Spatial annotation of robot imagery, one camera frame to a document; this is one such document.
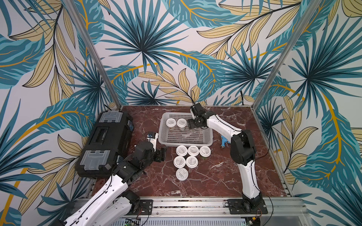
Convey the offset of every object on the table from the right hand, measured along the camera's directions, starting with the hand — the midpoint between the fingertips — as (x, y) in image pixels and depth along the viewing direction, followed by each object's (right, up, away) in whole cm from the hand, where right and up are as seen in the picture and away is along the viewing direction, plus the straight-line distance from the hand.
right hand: (194, 122), depth 99 cm
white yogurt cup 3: (-9, -17, -12) cm, 23 cm away
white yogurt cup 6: (-10, -23, -16) cm, 30 cm away
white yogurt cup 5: (+6, -18, -12) cm, 22 cm away
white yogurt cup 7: (-2, -23, -16) cm, 28 cm away
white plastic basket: (-5, -11, +1) cm, 12 cm away
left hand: (-20, -14, -23) cm, 34 cm away
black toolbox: (-50, -9, -19) cm, 54 cm away
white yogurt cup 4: (-1, -17, -11) cm, 21 cm away
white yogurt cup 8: (-8, -29, -19) cm, 36 cm away
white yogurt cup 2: (-9, -1, -1) cm, 9 cm away
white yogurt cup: (-16, -1, -1) cm, 16 cm away
